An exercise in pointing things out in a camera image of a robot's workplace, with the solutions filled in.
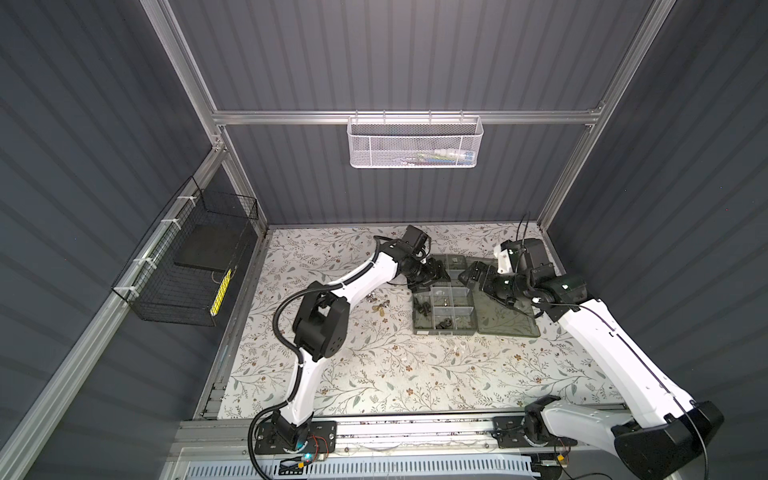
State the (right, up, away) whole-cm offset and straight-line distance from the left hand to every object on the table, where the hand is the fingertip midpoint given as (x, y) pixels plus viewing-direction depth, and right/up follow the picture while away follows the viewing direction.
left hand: (443, 281), depth 89 cm
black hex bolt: (-5, -9, +5) cm, 12 cm away
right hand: (+5, 0, -15) cm, 16 cm away
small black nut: (+1, -14, +4) cm, 14 cm away
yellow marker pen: (-56, -1, -20) cm, 59 cm away
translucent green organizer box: (+6, -10, +9) cm, 15 cm away
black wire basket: (-68, +4, -17) cm, 70 cm away
